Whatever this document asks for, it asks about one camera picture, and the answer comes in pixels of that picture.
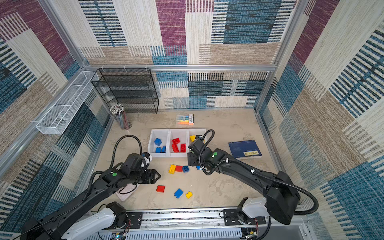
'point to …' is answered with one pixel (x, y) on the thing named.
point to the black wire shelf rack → (133, 88)
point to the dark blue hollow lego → (185, 169)
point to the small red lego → (160, 188)
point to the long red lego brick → (175, 149)
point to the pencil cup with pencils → (117, 110)
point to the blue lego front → (178, 193)
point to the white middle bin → (182, 134)
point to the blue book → (245, 149)
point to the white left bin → (163, 134)
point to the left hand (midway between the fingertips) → (156, 174)
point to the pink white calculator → (126, 192)
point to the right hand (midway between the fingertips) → (196, 159)
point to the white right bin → (197, 131)
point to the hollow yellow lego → (172, 169)
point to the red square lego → (179, 168)
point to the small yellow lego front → (189, 195)
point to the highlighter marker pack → (186, 120)
